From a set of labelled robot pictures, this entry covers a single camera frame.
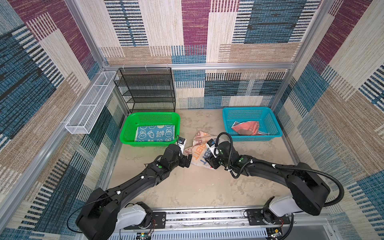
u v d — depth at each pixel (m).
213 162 0.76
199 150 0.94
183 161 0.75
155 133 1.02
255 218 0.73
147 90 1.08
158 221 0.73
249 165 0.59
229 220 0.75
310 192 0.43
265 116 1.09
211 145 0.76
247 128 1.04
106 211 0.40
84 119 0.71
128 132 1.02
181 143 0.73
